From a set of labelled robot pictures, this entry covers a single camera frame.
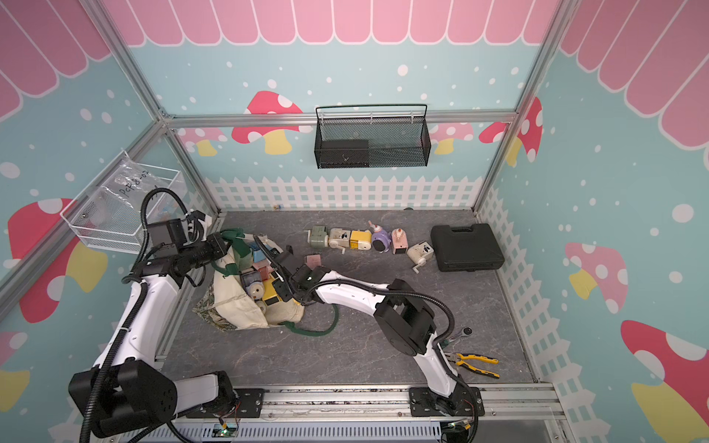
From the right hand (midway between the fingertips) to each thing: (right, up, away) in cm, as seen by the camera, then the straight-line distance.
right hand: (282, 282), depth 87 cm
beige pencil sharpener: (+17, +14, +19) cm, 29 cm away
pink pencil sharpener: (+39, +13, +16) cm, 44 cm away
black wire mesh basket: (+28, +49, +8) cm, 57 cm away
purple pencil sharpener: (+32, +14, +16) cm, 39 cm away
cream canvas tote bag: (-14, -5, -9) cm, 17 cm away
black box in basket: (+19, +41, +1) cm, 45 cm away
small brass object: (-13, +28, +38) cm, 49 cm away
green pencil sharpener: (+8, +14, +19) cm, 25 cm away
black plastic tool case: (+65, +10, +15) cm, 68 cm away
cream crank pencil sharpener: (+47, +8, +16) cm, 50 cm away
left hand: (-13, +12, -6) cm, 19 cm away
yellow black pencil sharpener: (-5, -5, +4) cm, 8 cm away
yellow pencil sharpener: (+24, +13, +19) cm, 34 cm away
